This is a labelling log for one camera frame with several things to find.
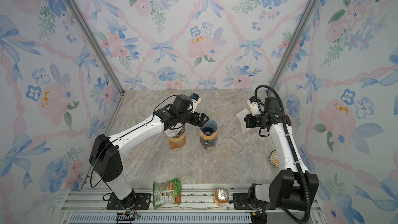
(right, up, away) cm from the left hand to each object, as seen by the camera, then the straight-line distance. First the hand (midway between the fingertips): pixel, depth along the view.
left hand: (203, 114), depth 81 cm
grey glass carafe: (+2, -16, +4) cm, 17 cm away
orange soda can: (+8, -34, -15) cm, 38 cm away
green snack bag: (-16, -37, -7) cm, 41 cm away
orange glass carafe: (-15, -16, +6) cm, 23 cm away
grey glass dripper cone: (-12, -10, +1) cm, 15 cm away
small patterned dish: (+40, -25, +6) cm, 48 cm away
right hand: (+23, -2, +1) cm, 23 cm away
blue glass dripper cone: (+4, -7, +6) cm, 10 cm away
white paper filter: (+22, -1, +5) cm, 22 cm away
